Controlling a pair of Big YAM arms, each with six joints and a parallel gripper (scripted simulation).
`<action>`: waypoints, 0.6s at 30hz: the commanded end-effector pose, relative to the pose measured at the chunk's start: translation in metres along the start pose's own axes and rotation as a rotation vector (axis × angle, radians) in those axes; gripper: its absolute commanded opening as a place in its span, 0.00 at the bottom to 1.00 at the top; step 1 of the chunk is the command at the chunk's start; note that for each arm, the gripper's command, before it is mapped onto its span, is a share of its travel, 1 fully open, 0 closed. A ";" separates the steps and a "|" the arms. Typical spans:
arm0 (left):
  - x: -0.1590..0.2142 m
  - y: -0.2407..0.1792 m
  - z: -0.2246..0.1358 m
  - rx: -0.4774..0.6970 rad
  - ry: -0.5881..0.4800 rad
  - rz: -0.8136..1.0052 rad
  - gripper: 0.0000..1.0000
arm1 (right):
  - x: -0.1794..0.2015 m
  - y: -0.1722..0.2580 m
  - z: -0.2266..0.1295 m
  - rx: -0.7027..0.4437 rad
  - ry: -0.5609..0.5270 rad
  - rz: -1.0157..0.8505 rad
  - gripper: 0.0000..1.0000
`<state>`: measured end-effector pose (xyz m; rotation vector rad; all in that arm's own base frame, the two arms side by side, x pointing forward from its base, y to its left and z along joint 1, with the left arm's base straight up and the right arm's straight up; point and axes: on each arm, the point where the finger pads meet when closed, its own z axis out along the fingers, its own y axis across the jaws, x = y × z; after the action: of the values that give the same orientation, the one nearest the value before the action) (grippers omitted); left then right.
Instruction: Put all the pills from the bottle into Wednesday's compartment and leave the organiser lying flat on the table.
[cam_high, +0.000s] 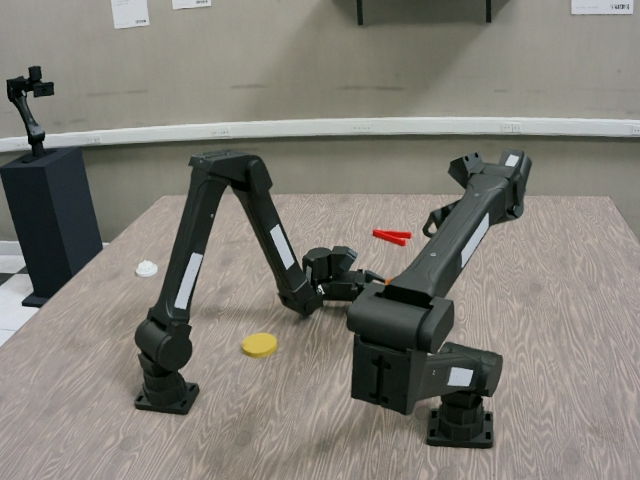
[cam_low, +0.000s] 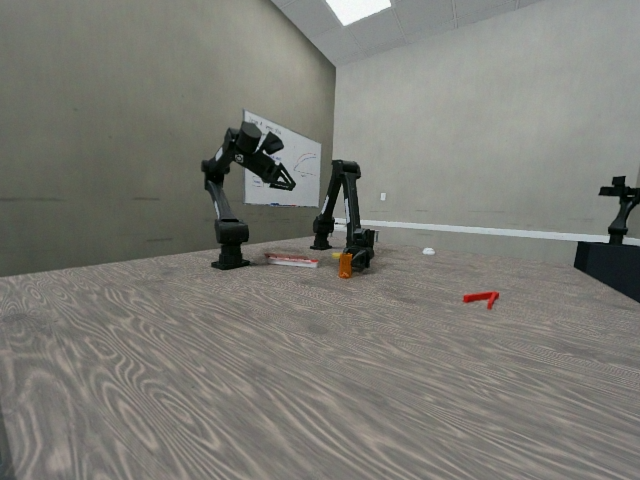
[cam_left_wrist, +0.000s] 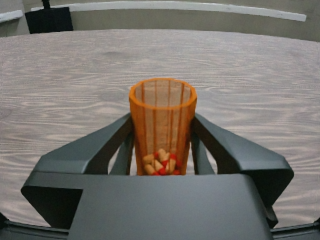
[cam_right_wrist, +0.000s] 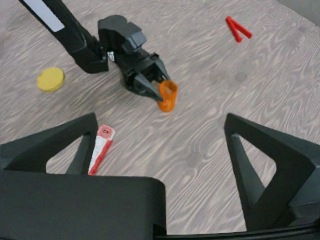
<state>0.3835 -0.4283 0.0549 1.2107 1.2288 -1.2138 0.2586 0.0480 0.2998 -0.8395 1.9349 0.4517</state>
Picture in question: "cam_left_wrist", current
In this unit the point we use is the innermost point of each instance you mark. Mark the orange translucent pill bottle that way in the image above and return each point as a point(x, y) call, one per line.
point(162, 135)

